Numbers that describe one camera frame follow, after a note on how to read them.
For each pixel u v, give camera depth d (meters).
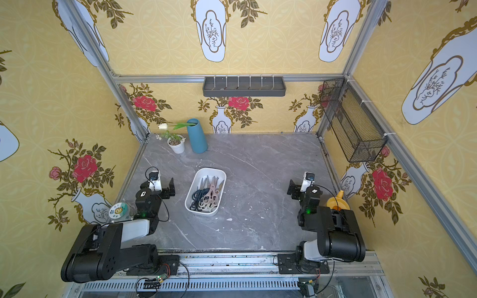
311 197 0.68
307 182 0.79
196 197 0.90
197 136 1.02
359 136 0.73
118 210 0.81
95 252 0.43
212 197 0.87
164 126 0.90
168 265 0.73
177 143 1.06
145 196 0.68
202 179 1.00
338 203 0.76
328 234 0.44
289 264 0.73
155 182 0.76
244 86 0.93
